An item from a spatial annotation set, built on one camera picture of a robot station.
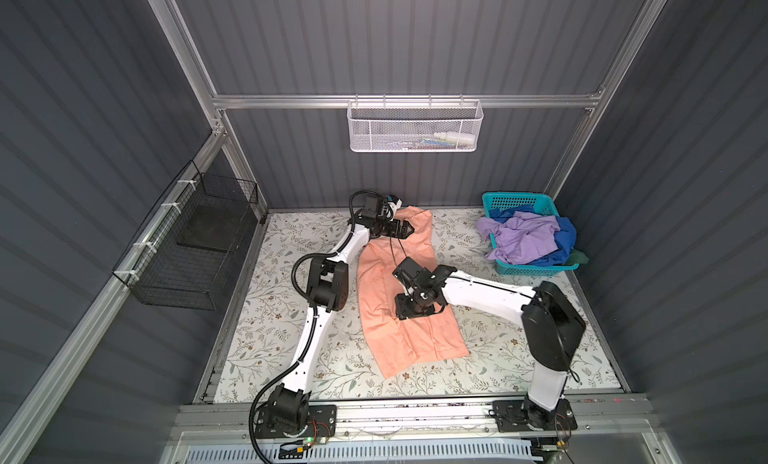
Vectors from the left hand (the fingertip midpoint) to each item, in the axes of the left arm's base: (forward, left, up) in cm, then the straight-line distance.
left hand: (403, 226), depth 110 cm
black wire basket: (-27, +58, +22) cm, 68 cm away
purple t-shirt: (-16, -36, +10) cm, 40 cm away
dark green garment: (-23, -52, +8) cm, 58 cm away
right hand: (-35, +3, 0) cm, 36 cm away
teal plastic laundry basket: (+5, -54, +5) cm, 54 cm away
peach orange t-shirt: (-42, +5, -4) cm, 42 cm away
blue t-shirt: (-16, -50, +11) cm, 54 cm away
